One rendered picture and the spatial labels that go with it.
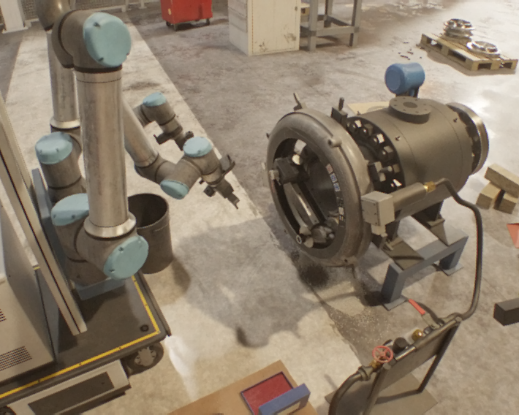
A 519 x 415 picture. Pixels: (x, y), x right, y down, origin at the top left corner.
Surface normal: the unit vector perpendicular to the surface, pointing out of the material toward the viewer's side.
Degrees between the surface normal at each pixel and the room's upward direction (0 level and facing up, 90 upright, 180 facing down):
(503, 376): 0
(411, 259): 0
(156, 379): 0
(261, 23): 90
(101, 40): 82
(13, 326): 90
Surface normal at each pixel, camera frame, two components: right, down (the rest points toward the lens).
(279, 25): 0.39, 0.58
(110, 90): 0.73, 0.40
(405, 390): 0.00, -0.78
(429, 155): 0.39, -0.03
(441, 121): 0.21, -0.48
